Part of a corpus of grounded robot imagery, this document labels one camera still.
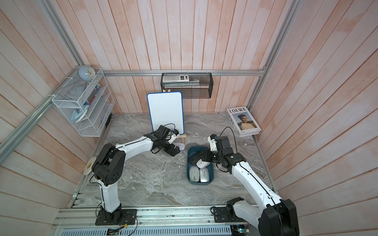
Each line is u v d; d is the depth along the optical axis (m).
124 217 0.73
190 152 0.94
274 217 0.38
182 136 0.98
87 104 0.81
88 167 0.92
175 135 0.86
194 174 0.84
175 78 0.90
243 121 1.10
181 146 0.98
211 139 0.75
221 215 0.73
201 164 0.89
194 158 0.92
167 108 0.87
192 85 0.88
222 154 0.62
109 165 0.50
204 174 0.86
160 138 0.76
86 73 0.80
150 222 0.73
